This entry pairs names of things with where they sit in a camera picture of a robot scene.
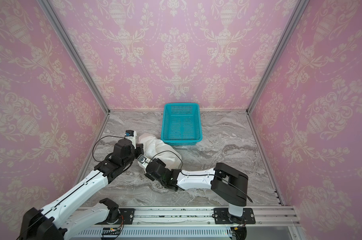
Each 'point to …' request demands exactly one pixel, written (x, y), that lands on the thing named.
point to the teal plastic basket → (181, 124)
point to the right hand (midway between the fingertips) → (149, 161)
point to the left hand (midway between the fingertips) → (144, 145)
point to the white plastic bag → (155, 149)
